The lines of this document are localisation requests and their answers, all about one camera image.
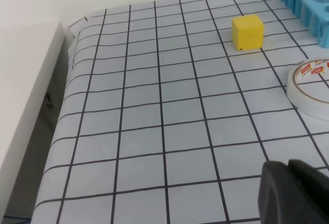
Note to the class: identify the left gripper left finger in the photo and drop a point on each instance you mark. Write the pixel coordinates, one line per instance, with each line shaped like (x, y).
(281, 197)

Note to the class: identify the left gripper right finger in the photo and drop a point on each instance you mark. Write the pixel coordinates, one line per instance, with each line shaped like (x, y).
(315, 185)

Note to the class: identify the white grid-pattern cloth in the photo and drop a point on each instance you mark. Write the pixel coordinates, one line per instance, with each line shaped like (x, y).
(164, 121)

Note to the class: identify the blue test tube rack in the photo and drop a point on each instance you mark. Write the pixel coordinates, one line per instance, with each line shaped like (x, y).
(314, 16)

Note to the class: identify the left white tape roll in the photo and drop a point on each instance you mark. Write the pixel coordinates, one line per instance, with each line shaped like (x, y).
(305, 102)

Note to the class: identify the yellow foam cube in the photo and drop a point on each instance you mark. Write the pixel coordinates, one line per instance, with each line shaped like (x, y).
(247, 32)

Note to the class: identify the white side table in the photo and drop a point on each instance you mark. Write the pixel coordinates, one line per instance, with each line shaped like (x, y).
(28, 57)

